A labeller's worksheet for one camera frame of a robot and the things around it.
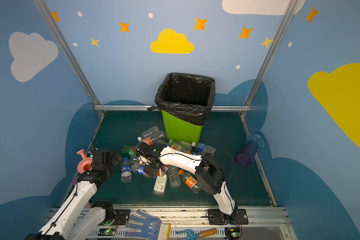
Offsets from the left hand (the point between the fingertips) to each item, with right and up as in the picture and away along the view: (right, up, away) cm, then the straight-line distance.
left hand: (115, 157), depth 84 cm
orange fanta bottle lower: (+43, -13, -2) cm, 45 cm away
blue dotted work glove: (+24, -32, -13) cm, 42 cm away
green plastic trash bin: (+36, +16, +9) cm, 41 cm away
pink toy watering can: (-15, -3, -4) cm, 16 cm away
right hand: (+22, -5, +1) cm, 23 cm away
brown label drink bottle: (+27, -7, -4) cm, 28 cm away
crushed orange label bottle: (+38, +5, +12) cm, 40 cm away
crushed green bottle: (+3, +3, +11) cm, 12 cm away
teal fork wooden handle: (+43, -34, -14) cm, 57 cm away
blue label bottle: (+12, -7, +2) cm, 14 cm away
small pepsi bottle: (+6, -10, +1) cm, 12 cm away
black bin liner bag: (+43, +39, +18) cm, 60 cm away
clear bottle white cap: (+16, +11, +18) cm, 27 cm away
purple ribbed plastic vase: (+75, +1, +1) cm, 75 cm away
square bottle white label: (+26, -15, -2) cm, 30 cm away
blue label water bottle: (+51, +4, +12) cm, 53 cm away
